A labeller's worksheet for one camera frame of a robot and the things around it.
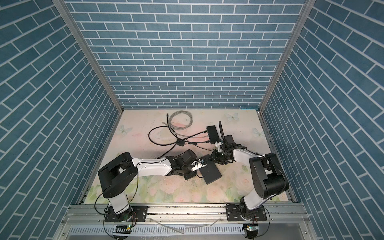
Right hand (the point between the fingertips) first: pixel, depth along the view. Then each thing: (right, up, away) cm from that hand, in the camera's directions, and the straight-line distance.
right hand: (209, 158), depth 92 cm
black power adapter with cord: (-18, +9, +8) cm, 22 cm away
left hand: (-8, -7, -3) cm, 11 cm away
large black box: (0, -8, -4) cm, 8 cm away
